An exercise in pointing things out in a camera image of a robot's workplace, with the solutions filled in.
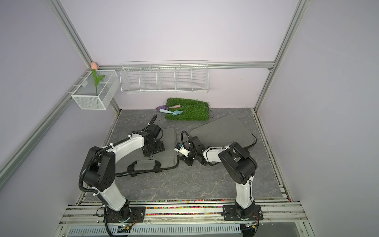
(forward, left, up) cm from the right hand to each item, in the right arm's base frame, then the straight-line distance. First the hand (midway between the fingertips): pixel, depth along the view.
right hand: (181, 156), depth 95 cm
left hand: (+1, +14, +5) cm, 15 cm away
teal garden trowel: (+37, +7, +2) cm, 38 cm away
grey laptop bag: (-7, +25, +5) cm, 27 cm away
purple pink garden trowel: (+42, +16, +2) cm, 45 cm away
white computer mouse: (-2, 0, +14) cm, 14 cm away
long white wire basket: (+45, +12, +30) cm, 55 cm away
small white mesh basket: (+19, +51, +35) cm, 65 cm away
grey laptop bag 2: (+17, -28, +3) cm, 33 cm away
